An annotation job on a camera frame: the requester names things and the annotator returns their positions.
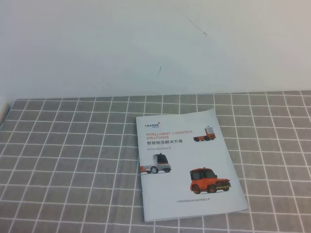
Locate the white product catalogue book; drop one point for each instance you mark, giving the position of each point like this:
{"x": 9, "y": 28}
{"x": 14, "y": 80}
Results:
{"x": 185, "y": 167}

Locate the grey checked tablecloth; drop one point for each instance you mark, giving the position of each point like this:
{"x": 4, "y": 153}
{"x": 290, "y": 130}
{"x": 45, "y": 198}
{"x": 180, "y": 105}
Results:
{"x": 71, "y": 165}

